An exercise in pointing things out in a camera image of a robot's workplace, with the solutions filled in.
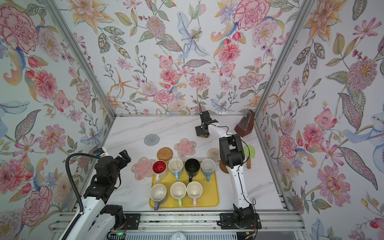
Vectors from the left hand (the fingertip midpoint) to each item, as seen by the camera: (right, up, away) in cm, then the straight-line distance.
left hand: (123, 154), depth 80 cm
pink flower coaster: (+33, +1, +21) cm, 39 cm away
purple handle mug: (+18, -22, +2) cm, 28 cm away
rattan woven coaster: (+19, -3, +18) cm, 26 cm away
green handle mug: (+30, -20, +1) cm, 36 cm away
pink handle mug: (+38, -19, 0) cm, 43 cm away
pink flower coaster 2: (+7, -11, +13) cm, 18 cm away
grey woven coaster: (+8, +6, +27) cm, 28 cm away
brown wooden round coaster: (+56, -10, +12) cm, 58 cm away
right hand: (+46, +13, +31) cm, 57 cm away
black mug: (+37, -8, +6) cm, 38 cm away
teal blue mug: (+47, -9, +10) cm, 48 cm away
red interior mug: (+17, -10, +10) cm, 22 cm away
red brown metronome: (+74, +17, +22) cm, 79 cm away
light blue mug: (+27, -9, +10) cm, 30 cm away
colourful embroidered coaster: (+51, -3, +18) cm, 54 cm away
